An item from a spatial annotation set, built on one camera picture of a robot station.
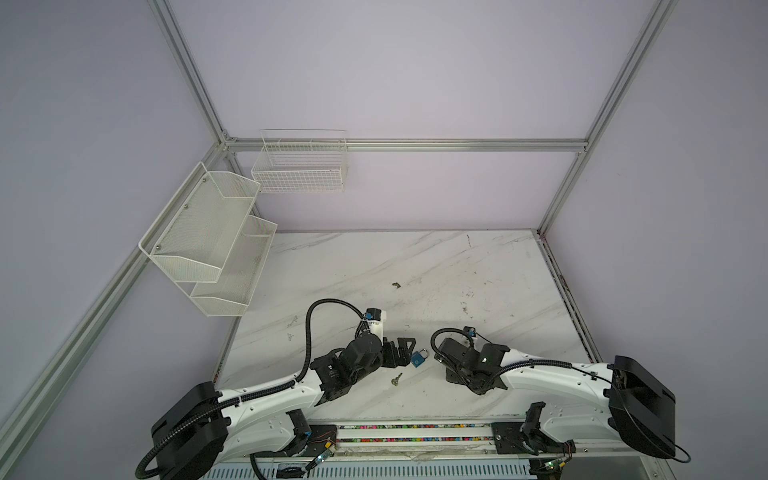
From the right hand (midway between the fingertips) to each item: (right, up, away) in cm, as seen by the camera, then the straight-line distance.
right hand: (450, 373), depth 83 cm
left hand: (-14, +10, -4) cm, 17 cm away
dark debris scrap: (-15, +23, +21) cm, 35 cm away
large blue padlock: (-9, +3, +3) cm, 10 cm away
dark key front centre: (-16, -3, +1) cm, 16 cm away
